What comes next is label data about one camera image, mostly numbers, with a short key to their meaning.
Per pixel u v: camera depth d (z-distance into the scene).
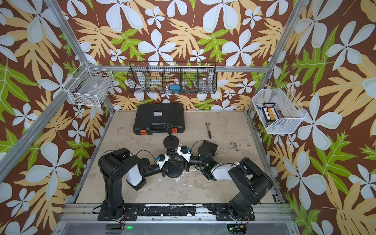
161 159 0.74
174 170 0.86
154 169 0.76
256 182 0.46
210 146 0.97
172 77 0.98
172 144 0.98
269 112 0.84
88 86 0.86
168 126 1.05
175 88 0.94
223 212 0.73
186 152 0.70
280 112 0.82
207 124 1.11
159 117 1.08
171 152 0.76
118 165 0.52
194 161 0.73
